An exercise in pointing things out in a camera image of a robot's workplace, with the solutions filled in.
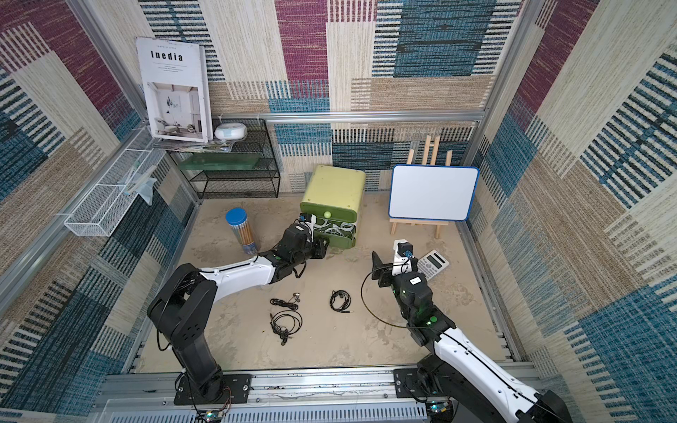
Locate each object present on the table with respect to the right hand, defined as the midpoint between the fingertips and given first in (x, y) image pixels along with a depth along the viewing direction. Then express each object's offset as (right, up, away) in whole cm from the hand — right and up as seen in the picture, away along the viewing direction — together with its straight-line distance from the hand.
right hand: (388, 249), depth 78 cm
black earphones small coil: (-30, -19, +11) cm, 37 cm away
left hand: (-19, +2, +14) cm, 23 cm away
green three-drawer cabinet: (-16, +15, +12) cm, 25 cm away
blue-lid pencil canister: (-47, +9, +9) cm, 49 cm away
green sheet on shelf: (-60, +31, +24) cm, 71 cm away
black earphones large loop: (-32, -24, +7) cm, 41 cm away
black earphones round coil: (-13, -17, +14) cm, 25 cm away
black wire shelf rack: (-48, +26, +41) cm, 68 cm away
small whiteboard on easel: (+17, +18, +15) cm, 29 cm away
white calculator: (+19, -7, +19) cm, 28 cm away
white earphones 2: (-16, +5, +19) cm, 25 cm away
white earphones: (-20, +6, +21) cm, 30 cm away
